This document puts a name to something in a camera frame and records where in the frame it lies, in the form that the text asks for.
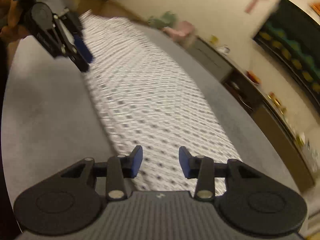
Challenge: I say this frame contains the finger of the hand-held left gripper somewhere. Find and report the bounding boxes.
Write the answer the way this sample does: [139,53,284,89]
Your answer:
[53,17,90,72]
[60,11,95,63]

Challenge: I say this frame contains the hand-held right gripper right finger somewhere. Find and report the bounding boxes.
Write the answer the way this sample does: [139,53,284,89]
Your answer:
[178,146,260,202]

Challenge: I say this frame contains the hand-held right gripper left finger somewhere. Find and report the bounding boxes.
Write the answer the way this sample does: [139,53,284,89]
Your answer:
[61,145,143,202]

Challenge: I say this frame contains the black white patterned garment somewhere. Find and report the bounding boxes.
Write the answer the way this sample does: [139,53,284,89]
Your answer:
[77,14,244,198]

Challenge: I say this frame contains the person's left hand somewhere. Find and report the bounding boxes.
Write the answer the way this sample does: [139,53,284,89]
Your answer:
[0,0,28,40]

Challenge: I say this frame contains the green plastic chair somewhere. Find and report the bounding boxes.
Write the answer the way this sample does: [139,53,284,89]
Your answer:
[147,11,178,29]

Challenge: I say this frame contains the grey television cabinet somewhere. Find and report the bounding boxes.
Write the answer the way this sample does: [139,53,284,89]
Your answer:
[187,36,315,188]

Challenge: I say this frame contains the pink plastic chair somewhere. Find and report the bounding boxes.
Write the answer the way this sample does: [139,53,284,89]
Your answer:
[162,21,197,44]

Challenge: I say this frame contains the plate of fruit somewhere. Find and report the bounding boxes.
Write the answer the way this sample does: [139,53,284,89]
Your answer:
[246,70,261,85]

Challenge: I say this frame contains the gold tissue box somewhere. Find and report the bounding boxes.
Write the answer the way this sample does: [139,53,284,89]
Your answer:
[296,132,307,147]

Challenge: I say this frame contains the wall television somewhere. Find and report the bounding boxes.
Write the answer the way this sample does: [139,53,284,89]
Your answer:
[252,0,320,110]

